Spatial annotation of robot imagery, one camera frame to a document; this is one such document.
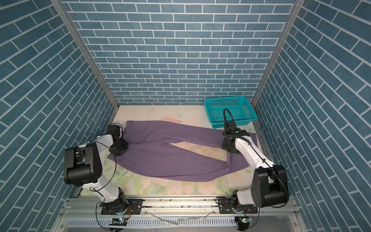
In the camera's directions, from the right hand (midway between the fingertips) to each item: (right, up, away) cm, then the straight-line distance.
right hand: (227, 146), depth 87 cm
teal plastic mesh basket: (+19, +27, +30) cm, 44 cm away
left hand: (-66, -3, +8) cm, 67 cm away
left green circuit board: (-57, -35, -15) cm, 69 cm away
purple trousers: (-49, -4, +9) cm, 50 cm away
